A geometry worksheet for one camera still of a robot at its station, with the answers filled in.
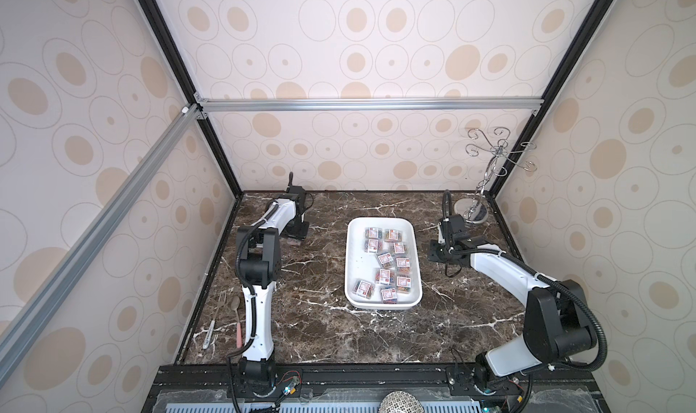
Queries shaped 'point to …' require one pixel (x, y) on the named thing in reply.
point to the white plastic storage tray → (361, 265)
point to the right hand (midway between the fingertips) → (443, 251)
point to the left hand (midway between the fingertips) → (301, 232)
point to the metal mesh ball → (400, 401)
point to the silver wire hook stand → (474, 209)
